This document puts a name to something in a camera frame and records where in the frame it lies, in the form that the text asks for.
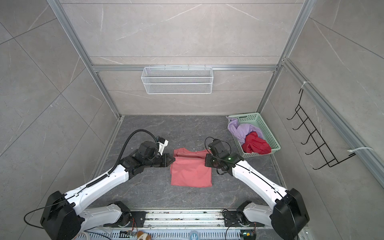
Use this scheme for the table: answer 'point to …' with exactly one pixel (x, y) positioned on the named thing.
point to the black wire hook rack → (331, 161)
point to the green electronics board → (248, 234)
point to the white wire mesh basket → (177, 80)
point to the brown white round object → (142, 236)
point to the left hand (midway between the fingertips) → (175, 156)
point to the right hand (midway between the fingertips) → (207, 158)
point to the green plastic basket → (254, 118)
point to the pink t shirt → (188, 169)
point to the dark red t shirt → (254, 143)
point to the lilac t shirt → (239, 131)
